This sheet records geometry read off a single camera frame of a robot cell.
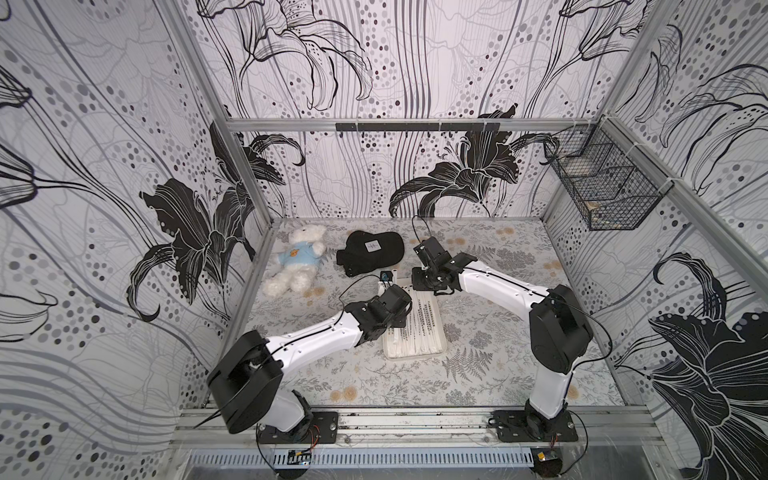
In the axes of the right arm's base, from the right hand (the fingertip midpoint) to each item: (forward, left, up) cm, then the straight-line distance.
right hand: (418, 278), depth 92 cm
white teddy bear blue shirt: (+6, +40, -1) cm, 40 cm away
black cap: (+14, +17, -4) cm, 22 cm away
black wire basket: (+22, -56, +21) cm, 64 cm away
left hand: (-12, +7, -1) cm, 14 cm away
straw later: (-11, -4, -8) cm, 14 cm away
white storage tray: (-15, -1, -7) cm, 17 cm away
